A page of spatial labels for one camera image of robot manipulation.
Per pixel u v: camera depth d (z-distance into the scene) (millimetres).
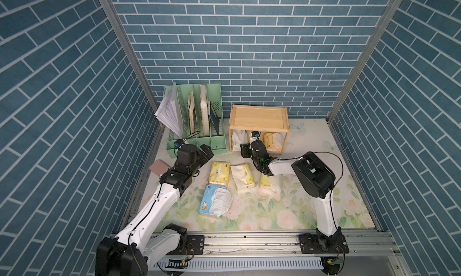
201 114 963
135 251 369
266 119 937
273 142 992
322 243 654
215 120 1042
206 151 726
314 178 553
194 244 732
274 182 889
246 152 905
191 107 983
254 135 882
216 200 804
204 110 938
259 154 786
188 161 581
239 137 1005
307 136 1141
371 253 736
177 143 708
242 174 905
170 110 883
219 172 911
